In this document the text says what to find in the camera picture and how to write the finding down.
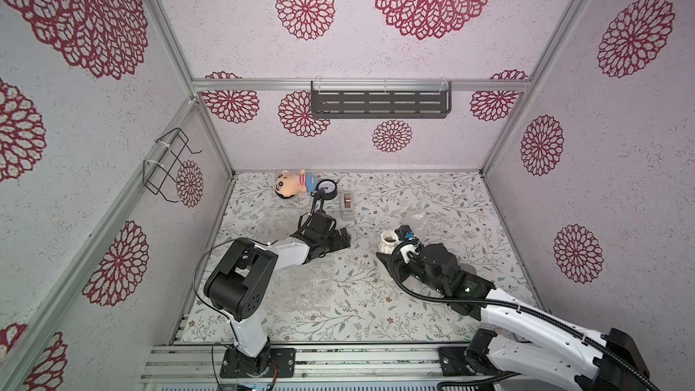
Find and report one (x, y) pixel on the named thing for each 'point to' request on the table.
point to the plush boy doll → (288, 185)
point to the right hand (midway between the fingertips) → (385, 246)
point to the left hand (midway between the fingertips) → (342, 241)
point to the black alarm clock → (330, 188)
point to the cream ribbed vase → (388, 240)
